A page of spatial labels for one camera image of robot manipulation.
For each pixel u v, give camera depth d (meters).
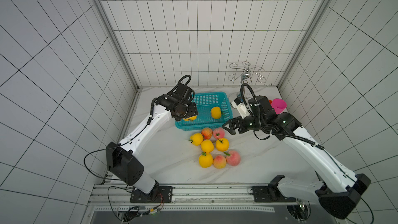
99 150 0.40
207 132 0.89
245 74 0.90
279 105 0.94
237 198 0.73
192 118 0.76
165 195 0.73
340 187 0.37
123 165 0.41
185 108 0.67
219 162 0.78
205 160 0.78
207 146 0.83
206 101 1.07
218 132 0.86
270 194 0.66
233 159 0.78
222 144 0.83
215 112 0.98
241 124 0.60
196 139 0.85
